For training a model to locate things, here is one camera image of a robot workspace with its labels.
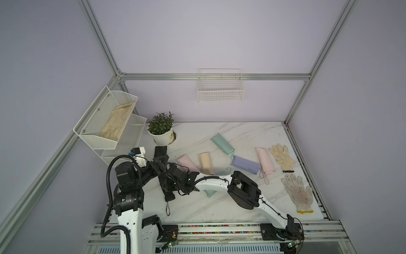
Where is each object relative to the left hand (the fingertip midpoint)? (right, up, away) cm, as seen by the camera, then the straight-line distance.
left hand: (164, 161), depth 71 cm
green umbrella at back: (+30, +6, +36) cm, 47 cm away
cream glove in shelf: (-27, +19, +9) cm, 34 cm away
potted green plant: (-9, +17, +24) cm, 30 cm away
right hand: (-4, -18, +16) cm, 24 cm away
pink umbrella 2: (+56, -4, +25) cm, 61 cm away
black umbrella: (-1, -20, +11) cm, 23 cm away
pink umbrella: (+7, -5, +23) cm, 24 cm away
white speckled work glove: (+72, -22, +13) cm, 76 cm away
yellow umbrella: (+19, -6, +24) cm, 32 cm away
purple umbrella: (+44, -6, +25) cm, 51 cm away
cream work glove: (+69, -3, +29) cm, 75 cm away
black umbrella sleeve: (-12, +2, +32) cm, 34 cm away
